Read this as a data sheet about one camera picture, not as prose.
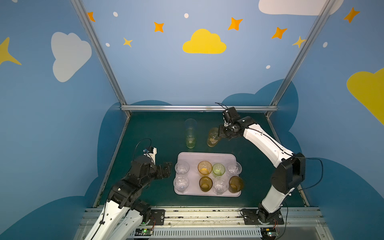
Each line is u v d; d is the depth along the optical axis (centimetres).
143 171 53
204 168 90
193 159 97
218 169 90
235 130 62
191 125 101
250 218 74
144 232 70
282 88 105
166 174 64
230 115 67
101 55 86
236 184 84
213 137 93
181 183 84
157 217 74
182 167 91
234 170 90
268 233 71
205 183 84
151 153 63
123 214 46
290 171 45
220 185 84
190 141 103
